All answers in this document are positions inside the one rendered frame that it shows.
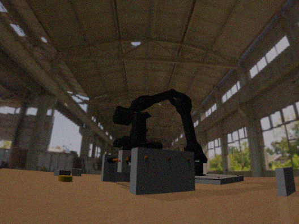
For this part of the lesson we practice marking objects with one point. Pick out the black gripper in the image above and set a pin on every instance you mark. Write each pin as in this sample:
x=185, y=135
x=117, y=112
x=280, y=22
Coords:
x=138, y=139

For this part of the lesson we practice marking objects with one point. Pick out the yellow short cylinder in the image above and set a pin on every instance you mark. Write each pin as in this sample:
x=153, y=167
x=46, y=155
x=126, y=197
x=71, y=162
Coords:
x=64, y=178

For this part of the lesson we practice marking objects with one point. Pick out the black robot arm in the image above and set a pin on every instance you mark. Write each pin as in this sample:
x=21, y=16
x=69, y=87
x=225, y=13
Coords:
x=125, y=116

